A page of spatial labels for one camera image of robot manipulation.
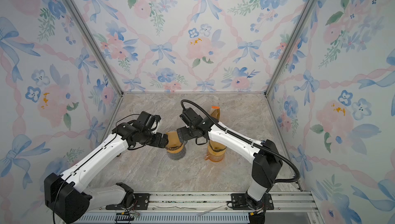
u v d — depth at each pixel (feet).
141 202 2.41
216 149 2.67
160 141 2.26
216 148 2.66
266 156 1.47
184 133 2.34
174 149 2.46
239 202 2.40
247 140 1.54
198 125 1.86
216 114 3.22
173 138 2.54
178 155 2.77
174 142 2.62
